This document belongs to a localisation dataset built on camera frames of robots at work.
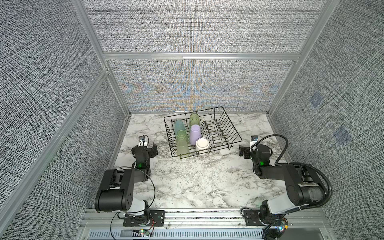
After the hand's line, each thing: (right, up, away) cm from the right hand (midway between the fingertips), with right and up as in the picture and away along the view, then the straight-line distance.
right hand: (248, 144), depth 95 cm
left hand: (-65, 0, -2) cm, 65 cm away
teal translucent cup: (-44, +12, +6) cm, 46 cm away
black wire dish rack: (-19, +11, +9) cm, 24 cm away
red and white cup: (-30, +1, -4) cm, 30 cm away
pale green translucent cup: (-41, -1, -9) cm, 42 cm away
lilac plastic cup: (-34, +7, -3) cm, 34 cm away
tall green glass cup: (-34, +15, +2) cm, 38 cm away
